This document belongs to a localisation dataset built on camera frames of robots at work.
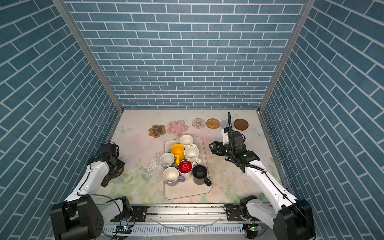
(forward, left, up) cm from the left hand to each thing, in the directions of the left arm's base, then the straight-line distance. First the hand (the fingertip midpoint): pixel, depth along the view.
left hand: (114, 171), depth 83 cm
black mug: (-1, -48, -2) cm, 48 cm away
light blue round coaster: (+37, -68, -4) cm, 78 cm away
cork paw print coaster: (+32, -18, -5) cm, 37 cm away
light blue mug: (+6, -29, 0) cm, 29 cm away
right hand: (+9, -55, +12) cm, 57 cm away
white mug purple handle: (-2, -31, -3) cm, 32 cm away
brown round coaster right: (+38, -81, -5) cm, 90 cm away
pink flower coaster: (+34, -32, -4) cm, 47 cm away
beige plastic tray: (-8, -42, -5) cm, 43 cm away
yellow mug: (+13, -35, -1) cm, 37 cm away
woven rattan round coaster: (+38, -59, -4) cm, 70 cm away
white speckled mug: (+12, -43, -2) cm, 45 cm away
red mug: (+2, -40, -3) cm, 40 cm away
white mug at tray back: (+20, -40, +1) cm, 45 cm away
